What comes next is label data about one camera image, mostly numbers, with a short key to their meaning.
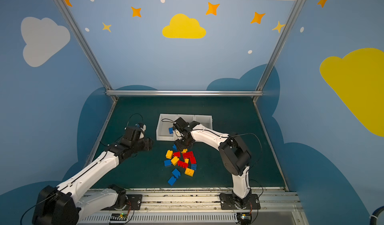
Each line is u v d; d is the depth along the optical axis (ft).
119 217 2.40
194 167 2.80
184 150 2.68
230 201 2.50
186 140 2.50
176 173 2.69
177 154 2.97
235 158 1.62
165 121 2.56
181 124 2.40
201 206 2.41
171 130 3.34
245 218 2.40
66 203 1.26
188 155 2.95
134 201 2.45
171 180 2.64
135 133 2.12
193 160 2.87
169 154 2.92
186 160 2.89
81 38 2.77
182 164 2.82
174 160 2.83
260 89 3.78
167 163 2.85
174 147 3.04
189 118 3.33
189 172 2.76
